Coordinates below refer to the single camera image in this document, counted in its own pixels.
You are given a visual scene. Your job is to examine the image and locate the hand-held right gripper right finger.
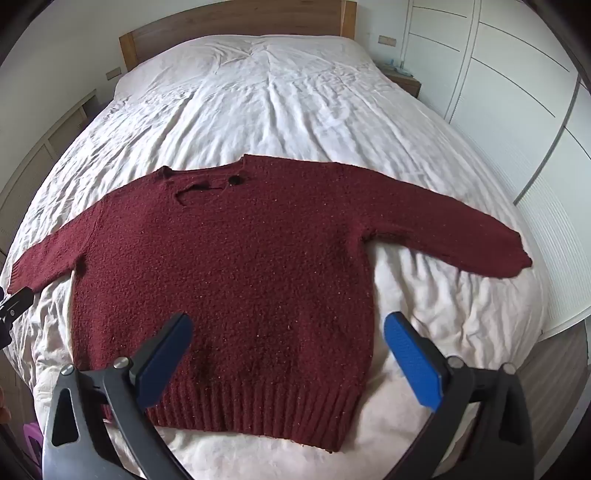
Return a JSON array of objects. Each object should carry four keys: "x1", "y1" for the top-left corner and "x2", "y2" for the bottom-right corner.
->
[{"x1": 384, "y1": 311, "x2": 535, "y2": 480}]

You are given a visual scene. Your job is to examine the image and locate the wooden headboard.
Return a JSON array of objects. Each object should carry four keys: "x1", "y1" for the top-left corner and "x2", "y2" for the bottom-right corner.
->
[{"x1": 119, "y1": 0, "x2": 358, "y2": 71}]

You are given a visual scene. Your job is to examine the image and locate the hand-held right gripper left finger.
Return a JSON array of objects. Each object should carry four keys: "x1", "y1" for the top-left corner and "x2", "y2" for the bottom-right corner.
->
[{"x1": 42, "y1": 313, "x2": 195, "y2": 480}]

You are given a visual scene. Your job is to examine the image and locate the dark red knit sweater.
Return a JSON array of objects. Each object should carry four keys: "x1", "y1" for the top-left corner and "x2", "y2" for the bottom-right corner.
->
[{"x1": 8, "y1": 154, "x2": 533, "y2": 453}]

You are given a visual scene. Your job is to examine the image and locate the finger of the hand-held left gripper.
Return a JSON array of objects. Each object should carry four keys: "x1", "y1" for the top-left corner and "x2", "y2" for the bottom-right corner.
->
[{"x1": 0, "y1": 288, "x2": 34, "y2": 348}]

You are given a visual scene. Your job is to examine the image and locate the white wardrobe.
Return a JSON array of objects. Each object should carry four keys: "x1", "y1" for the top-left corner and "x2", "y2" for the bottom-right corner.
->
[{"x1": 401, "y1": 0, "x2": 591, "y2": 336}]

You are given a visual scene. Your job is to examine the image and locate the wooden nightstand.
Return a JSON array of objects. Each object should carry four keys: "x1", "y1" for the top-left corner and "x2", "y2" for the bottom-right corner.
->
[{"x1": 382, "y1": 68, "x2": 422, "y2": 99}]

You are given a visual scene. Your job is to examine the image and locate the bed with white sheet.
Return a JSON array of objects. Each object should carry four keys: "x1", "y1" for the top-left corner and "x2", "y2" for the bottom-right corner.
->
[{"x1": 0, "y1": 34, "x2": 573, "y2": 480}]

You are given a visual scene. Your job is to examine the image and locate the purple plastic object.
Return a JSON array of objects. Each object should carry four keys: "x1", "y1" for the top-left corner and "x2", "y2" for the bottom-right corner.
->
[{"x1": 21, "y1": 421, "x2": 45, "y2": 468}]

